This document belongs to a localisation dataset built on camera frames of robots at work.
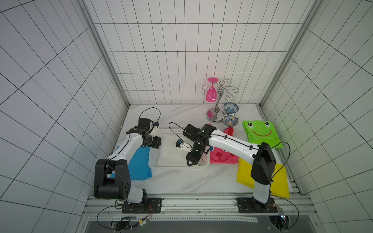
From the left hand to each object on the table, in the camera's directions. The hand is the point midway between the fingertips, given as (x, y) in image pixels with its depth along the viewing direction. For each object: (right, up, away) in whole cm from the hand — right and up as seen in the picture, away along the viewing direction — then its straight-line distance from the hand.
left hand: (153, 144), depth 88 cm
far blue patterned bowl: (+56, +24, +27) cm, 67 cm away
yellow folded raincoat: (+73, -21, -9) cm, 76 cm away
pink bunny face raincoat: (+41, -7, 0) cm, 42 cm away
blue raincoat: (-9, -14, -1) cm, 16 cm away
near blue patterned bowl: (+54, +15, +19) cm, 59 cm away
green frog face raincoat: (+72, +7, +13) cm, 73 cm away
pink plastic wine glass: (+39, +34, +15) cm, 54 cm away
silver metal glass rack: (+44, +18, +24) cm, 53 cm away
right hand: (+21, -8, -12) cm, 25 cm away
